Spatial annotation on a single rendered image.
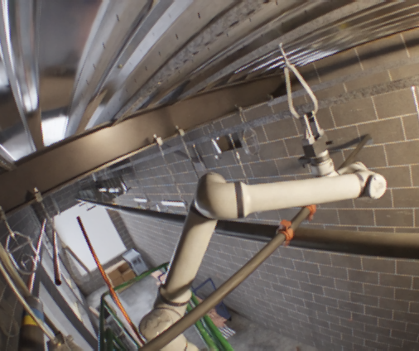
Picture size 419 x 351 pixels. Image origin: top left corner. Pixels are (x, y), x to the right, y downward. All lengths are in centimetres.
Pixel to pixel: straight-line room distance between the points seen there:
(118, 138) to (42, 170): 44
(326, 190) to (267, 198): 20
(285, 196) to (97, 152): 94
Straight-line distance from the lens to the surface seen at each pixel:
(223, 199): 74
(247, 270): 90
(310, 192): 80
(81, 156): 131
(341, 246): 99
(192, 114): 160
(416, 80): 112
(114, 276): 958
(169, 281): 108
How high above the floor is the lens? 427
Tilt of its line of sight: 11 degrees down
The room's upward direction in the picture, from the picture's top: 22 degrees counter-clockwise
